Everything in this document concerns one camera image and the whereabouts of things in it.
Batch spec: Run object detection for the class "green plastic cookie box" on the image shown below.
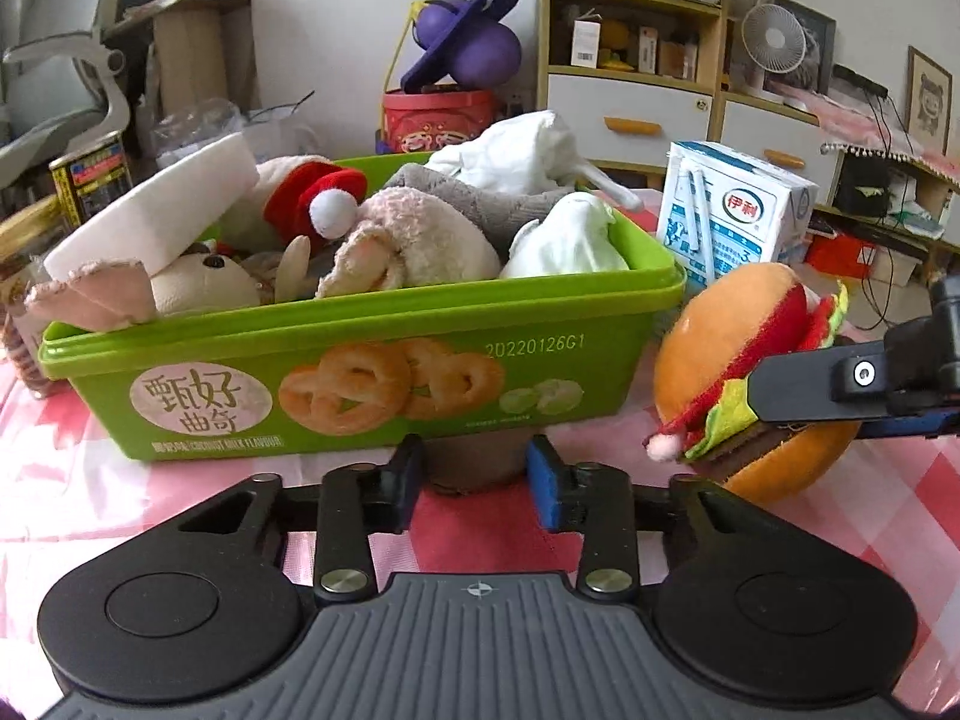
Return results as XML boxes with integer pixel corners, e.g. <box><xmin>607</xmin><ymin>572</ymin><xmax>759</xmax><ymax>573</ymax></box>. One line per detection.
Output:
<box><xmin>35</xmin><ymin>152</ymin><xmax>689</xmax><ymax>464</ymax></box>

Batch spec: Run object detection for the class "low white drawer cabinet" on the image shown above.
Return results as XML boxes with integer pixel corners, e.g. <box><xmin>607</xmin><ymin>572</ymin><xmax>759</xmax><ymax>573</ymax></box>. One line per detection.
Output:
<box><xmin>707</xmin><ymin>88</ymin><xmax>847</xmax><ymax>205</ymax></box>

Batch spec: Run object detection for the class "wooden white drawer cabinet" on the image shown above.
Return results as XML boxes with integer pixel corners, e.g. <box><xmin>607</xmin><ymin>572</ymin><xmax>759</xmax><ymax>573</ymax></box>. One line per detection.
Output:
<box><xmin>537</xmin><ymin>0</ymin><xmax>727</xmax><ymax>184</ymax></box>

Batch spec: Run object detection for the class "purple hopper ball toy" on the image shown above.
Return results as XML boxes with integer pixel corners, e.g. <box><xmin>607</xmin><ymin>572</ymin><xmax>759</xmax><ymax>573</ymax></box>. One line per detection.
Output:
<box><xmin>384</xmin><ymin>0</ymin><xmax>523</xmax><ymax>94</ymax></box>

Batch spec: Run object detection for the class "white paper shopping bag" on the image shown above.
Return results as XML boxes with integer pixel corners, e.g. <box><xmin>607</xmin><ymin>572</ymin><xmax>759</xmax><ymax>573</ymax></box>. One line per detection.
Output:
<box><xmin>148</xmin><ymin>91</ymin><xmax>324</xmax><ymax>167</ymax></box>

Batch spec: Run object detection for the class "white drawstring cloth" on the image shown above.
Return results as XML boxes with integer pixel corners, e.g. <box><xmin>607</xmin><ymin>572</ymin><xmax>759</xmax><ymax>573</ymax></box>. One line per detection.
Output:
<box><xmin>427</xmin><ymin>110</ymin><xmax>643</xmax><ymax>211</ymax></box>

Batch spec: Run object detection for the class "yellow black drink can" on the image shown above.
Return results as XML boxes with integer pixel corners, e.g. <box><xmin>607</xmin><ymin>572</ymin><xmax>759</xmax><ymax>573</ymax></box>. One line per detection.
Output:
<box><xmin>49</xmin><ymin>130</ymin><xmax>133</xmax><ymax>229</ymax></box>

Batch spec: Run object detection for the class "white blue milk carton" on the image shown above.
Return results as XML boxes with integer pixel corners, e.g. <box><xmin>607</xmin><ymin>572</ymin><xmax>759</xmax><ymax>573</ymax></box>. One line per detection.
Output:
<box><xmin>656</xmin><ymin>140</ymin><xmax>818</xmax><ymax>293</ymax></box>

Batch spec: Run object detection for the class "framed cartoon picture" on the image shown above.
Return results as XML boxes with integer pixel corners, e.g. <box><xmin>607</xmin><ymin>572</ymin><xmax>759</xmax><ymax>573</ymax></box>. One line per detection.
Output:
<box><xmin>907</xmin><ymin>46</ymin><xmax>952</xmax><ymax>154</ymax></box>

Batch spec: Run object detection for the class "wooden desk with shelves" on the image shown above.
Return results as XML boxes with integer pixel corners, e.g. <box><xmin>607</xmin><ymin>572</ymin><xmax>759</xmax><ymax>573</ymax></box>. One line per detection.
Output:
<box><xmin>99</xmin><ymin>0</ymin><xmax>257</xmax><ymax>117</ymax></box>

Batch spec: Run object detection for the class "red white checkered tablecloth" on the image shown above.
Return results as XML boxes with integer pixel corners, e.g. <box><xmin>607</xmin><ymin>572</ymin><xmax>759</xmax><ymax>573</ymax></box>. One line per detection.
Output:
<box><xmin>0</xmin><ymin>185</ymin><xmax>960</xmax><ymax>720</ymax></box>

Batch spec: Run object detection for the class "plush hamburger toy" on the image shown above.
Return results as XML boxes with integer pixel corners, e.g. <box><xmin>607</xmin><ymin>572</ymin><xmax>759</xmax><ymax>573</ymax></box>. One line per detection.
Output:
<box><xmin>646</xmin><ymin>262</ymin><xmax>861</xmax><ymax>507</ymax></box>

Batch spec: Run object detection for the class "pink white fluffy plush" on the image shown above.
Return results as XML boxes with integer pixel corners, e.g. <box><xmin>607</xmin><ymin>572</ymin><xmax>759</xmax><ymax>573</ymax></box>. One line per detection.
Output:
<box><xmin>314</xmin><ymin>187</ymin><xmax>501</xmax><ymax>299</ymax></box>

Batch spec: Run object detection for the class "grey knit cloth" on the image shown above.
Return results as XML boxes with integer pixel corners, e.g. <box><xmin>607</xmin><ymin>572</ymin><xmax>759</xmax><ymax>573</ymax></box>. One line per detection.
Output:
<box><xmin>384</xmin><ymin>163</ymin><xmax>571</xmax><ymax>262</ymax></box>

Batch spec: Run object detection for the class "small white box on shelf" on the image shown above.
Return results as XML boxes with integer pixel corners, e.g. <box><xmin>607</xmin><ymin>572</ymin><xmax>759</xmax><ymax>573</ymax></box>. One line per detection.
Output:
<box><xmin>569</xmin><ymin>20</ymin><xmax>602</xmax><ymax>68</ymax></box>

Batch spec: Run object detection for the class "gold lid cookie jar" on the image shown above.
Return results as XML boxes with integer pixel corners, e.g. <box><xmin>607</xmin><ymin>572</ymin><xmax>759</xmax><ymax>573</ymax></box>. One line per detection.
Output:
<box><xmin>0</xmin><ymin>195</ymin><xmax>70</xmax><ymax>398</ymax></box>

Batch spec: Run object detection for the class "white foam block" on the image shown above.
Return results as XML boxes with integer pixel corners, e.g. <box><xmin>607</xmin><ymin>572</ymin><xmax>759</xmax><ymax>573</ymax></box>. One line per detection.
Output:
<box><xmin>44</xmin><ymin>132</ymin><xmax>259</xmax><ymax>281</ymax></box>

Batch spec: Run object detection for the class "framed picture behind fan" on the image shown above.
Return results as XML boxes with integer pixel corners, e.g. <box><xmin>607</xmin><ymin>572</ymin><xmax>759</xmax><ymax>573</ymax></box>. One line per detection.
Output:
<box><xmin>770</xmin><ymin>0</ymin><xmax>836</xmax><ymax>94</ymax></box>

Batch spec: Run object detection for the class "grey white office chair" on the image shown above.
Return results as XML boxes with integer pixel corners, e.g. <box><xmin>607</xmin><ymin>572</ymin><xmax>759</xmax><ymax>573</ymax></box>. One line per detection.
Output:
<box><xmin>2</xmin><ymin>0</ymin><xmax>130</xmax><ymax>187</ymax></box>

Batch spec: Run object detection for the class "santa hat plush toy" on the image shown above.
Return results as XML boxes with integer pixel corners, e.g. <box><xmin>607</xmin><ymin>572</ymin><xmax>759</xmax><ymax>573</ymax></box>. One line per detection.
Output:
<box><xmin>217</xmin><ymin>156</ymin><xmax>368</xmax><ymax>254</ymax></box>

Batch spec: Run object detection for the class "white desk fan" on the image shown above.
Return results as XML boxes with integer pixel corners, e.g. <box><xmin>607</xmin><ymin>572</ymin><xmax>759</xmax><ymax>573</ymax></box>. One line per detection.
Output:
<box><xmin>740</xmin><ymin>4</ymin><xmax>807</xmax><ymax>99</ymax></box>

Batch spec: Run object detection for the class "red chips bucket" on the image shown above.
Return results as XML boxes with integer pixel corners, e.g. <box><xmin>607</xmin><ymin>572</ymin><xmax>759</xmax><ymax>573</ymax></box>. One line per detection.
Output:
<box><xmin>376</xmin><ymin>85</ymin><xmax>498</xmax><ymax>153</ymax></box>

